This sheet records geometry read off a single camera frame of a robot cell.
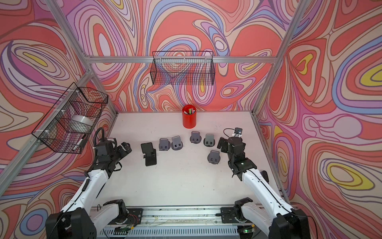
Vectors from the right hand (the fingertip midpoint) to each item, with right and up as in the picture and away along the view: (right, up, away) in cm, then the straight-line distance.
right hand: (227, 142), depth 83 cm
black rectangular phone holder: (-46, -8, +8) cm, 47 cm away
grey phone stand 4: (-7, -10, +8) cm, 14 cm away
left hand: (-60, -4, +3) cm, 60 cm away
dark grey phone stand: (-8, -1, +15) cm, 18 cm away
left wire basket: (-83, +8, -16) cm, 85 cm away
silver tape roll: (-74, +10, -12) cm, 76 cm away
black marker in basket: (-76, +2, -11) cm, 77 cm away
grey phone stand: (-38, -3, +15) cm, 41 cm away
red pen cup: (-22, +13, +24) cm, 35 cm away
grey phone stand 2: (-30, -2, +13) cm, 33 cm away
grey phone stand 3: (-18, +2, +17) cm, 24 cm away
